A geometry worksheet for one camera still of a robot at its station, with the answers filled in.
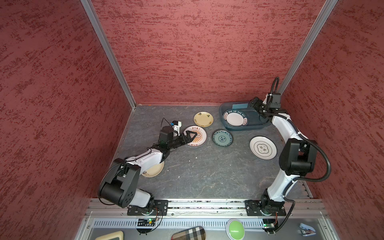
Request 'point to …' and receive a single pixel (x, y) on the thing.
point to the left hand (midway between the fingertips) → (193, 138)
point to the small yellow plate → (203, 119)
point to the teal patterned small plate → (222, 138)
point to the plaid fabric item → (198, 233)
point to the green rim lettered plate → (235, 118)
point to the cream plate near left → (154, 170)
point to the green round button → (235, 229)
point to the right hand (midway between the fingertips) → (252, 106)
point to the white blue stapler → (307, 230)
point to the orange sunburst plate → (201, 137)
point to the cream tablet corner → (117, 234)
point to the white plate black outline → (263, 148)
